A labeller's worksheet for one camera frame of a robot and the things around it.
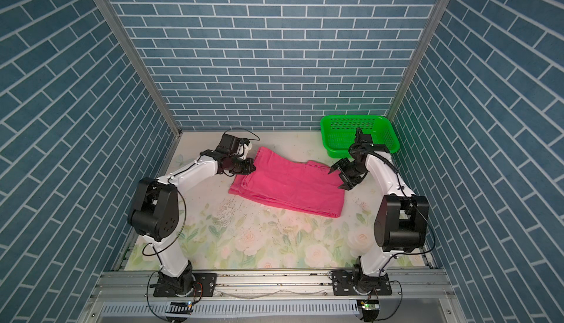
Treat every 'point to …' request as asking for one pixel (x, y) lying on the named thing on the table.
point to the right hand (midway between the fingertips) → (335, 177)
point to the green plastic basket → (338, 133)
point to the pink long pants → (302, 184)
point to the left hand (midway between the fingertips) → (259, 167)
